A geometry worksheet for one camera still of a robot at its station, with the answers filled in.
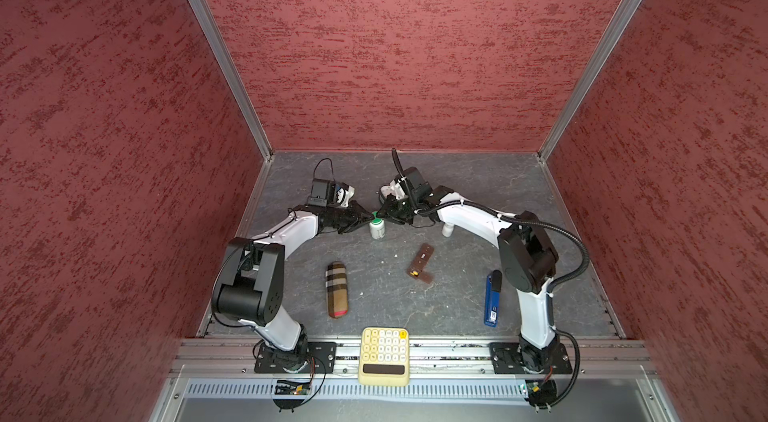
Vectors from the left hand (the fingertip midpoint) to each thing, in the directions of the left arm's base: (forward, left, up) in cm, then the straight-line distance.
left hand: (373, 222), depth 89 cm
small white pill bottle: (+2, -24, -6) cm, 25 cm away
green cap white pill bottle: (0, -1, -3) cm, 3 cm away
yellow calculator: (-35, -4, -7) cm, 36 cm away
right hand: (0, -1, 0) cm, 1 cm away
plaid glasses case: (-18, +10, -7) cm, 22 cm away
